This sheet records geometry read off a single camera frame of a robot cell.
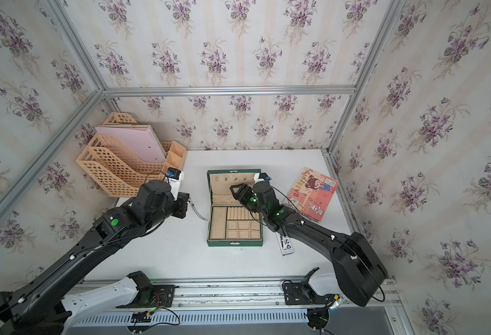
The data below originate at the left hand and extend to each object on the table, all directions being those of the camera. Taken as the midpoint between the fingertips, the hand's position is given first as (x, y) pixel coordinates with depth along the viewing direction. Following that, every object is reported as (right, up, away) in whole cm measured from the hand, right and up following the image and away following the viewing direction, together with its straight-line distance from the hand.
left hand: (193, 198), depth 69 cm
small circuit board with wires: (-18, -41, +2) cm, 45 cm away
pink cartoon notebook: (+51, -3, +33) cm, 60 cm away
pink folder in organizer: (-30, +23, +25) cm, 45 cm away
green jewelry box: (+11, -13, +19) cm, 26 cm away
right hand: (+13, +1, +11) cm, 17 cm away
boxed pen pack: (+34, -21, +15) cm, 43 cm away
